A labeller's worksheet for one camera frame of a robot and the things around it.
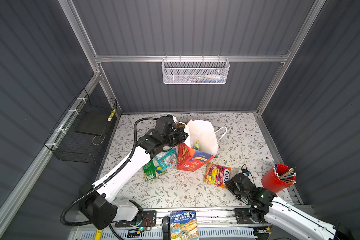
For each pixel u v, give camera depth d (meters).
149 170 0.87
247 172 0.77
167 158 0.89
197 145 0.89
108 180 0.42
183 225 0.70
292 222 0.51
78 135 0.72
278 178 0.71
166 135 0.57
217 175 0.85
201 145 0.89
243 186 0.63
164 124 0.54
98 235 0.68
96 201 0.38
